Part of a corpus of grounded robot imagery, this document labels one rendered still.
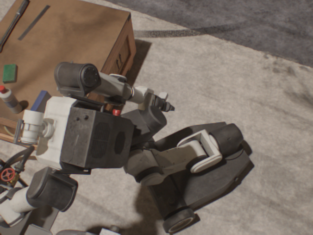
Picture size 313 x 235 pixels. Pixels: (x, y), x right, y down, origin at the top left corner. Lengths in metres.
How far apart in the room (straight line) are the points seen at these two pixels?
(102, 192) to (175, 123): 0.68
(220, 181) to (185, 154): 0.30
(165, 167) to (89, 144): 0.87
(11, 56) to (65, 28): 0.38
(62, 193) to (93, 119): 0.32
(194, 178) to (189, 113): 0.57
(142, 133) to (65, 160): 0.38
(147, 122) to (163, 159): 0.54
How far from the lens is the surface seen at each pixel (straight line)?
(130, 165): 1.79
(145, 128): 1.65
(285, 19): 3.38
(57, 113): 1.48
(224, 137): 2.29
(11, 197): 1.70
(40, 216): 2.62
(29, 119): 1.41
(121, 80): 1.66
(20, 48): 2.68
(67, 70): 1.48
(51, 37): 2.68
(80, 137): 1.37
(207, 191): 2.36
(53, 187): 1.49
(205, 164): 2.26
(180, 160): 2.19
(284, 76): 3.03
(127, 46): 2.86
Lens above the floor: 2.40
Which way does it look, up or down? 60 degrees down
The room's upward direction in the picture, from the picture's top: 5 degrees counter-clockwise
